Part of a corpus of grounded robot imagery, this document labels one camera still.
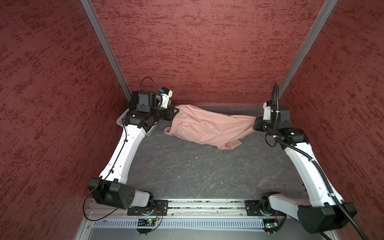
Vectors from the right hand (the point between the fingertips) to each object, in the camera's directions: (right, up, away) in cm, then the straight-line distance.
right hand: (254, 122), depth 75 cm
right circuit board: (+6, -50, -5) cm, 50 cm away
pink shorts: (-21, -4, +2) cm, 21 cm away
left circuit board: (-52, -48, -5) cm, 71 cm away
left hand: (-40, +5, -2) cm, 40 cm away
